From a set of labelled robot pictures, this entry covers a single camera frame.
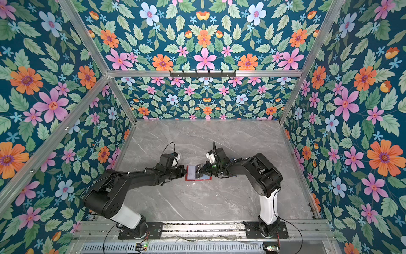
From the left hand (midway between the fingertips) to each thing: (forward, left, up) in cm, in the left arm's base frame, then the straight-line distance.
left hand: (189, 170), depth 93 cm
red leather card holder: (-2, -1, -1) cm, 2 cm away
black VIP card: (-3, -5, 0) cm, 6 cm away
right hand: (0, -8, +1) cm, 8 cm away
